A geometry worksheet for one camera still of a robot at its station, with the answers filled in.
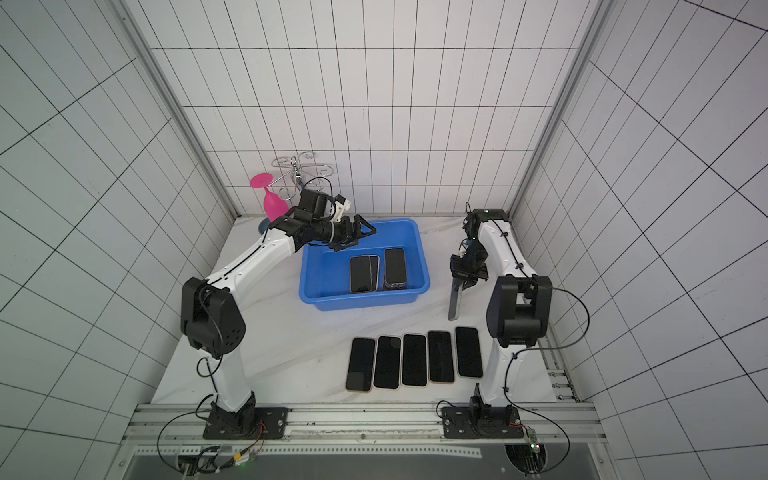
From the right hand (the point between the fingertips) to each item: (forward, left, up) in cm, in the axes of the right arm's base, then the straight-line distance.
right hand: (447, 285), depth 86 cm
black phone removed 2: (-23, +16, -10) cm, 30 cm away
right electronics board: (-40, -18, -9) cm, 45 cm away
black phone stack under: (+8, +26, -7) cm, 28 cm away
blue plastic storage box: (+7, +40, -9) cm, 41 cm away
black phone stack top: (-6, -1, +3) cm, 7 cm away
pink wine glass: (+22, +57, +8) cm, 62 cm away
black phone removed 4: (-20, +1, -12) cm, 23 cm away
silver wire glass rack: (+31, +47, +17) cm, 59 cm away
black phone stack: (+11, +16, -9) cm, 21 cm away
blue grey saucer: (+27, +68, -7) cm, 73 cm away
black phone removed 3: (-19, +9, -10) cm, 23 cm away
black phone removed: (-22, +24, -10) cm, 34 cm away
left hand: (+7, +25, +11) cm, 28 cm away
